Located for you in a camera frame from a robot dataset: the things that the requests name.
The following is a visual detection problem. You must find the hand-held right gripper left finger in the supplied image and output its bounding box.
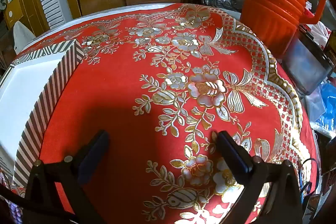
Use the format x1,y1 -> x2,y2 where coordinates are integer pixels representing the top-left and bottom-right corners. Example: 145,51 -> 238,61
22,130 -> 110,224

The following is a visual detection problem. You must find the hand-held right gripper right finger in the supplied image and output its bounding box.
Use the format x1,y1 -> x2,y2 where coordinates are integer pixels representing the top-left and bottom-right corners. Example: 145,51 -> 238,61
211,131 -> 306,224

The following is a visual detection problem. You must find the striped jewelry box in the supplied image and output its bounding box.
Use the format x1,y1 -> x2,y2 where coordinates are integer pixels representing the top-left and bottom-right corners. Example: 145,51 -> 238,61
0,39 -> 85,188

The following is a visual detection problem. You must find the red floral tablecloth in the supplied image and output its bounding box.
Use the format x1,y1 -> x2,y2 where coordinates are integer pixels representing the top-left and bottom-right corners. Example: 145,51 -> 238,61
13,3 -> 319,224

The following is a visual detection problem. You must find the blue plastic bag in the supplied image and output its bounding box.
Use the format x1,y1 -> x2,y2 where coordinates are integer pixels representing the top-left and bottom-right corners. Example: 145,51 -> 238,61
314,82 -> 336,132

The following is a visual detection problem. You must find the white ironing board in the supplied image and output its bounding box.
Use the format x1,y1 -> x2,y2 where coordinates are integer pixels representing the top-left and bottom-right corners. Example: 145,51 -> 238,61
13,21 -> 36,55

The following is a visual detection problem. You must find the stack of orange plastic stools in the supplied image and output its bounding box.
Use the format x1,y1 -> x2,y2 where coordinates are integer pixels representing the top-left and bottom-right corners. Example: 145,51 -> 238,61
240,0 -> 327,59

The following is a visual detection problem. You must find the purple bracelet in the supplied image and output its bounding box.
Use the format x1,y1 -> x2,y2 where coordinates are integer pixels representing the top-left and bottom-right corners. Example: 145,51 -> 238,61
7,200 -> 23,219

